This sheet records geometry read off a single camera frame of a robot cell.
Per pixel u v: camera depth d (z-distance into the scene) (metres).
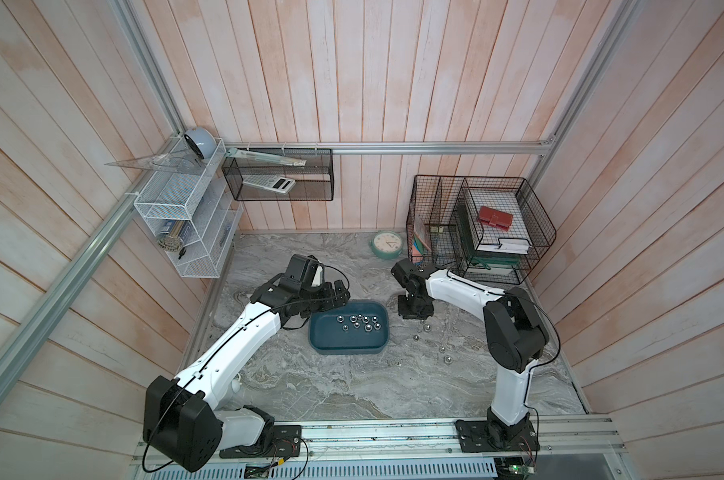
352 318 0.95
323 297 0.70
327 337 0.91
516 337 0.50
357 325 0.93
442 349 0.88
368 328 0.92
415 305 0.80
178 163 0.85
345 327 0.93
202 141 0.83
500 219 0.93
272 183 0.98
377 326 0.93
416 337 0.92
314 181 1.07
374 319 0.94
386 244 1.14
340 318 0.95
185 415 0.39
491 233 0.93
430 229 1.22
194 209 0.74
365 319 0.94
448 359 0.86
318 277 0.65
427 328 0.93
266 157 0.91
